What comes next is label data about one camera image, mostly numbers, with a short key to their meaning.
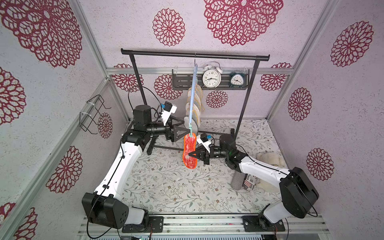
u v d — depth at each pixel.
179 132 0.58
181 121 0.69
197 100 0.86
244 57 0.58
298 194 0.45
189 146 0.70
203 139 0.65
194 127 0.78
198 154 0.69
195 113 0.82
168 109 0.58
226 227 0.73
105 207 0.39
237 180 0.85
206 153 0.67
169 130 0.58
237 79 0.90
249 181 0.85
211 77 0.88
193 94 0.61
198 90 0.89
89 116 0.75
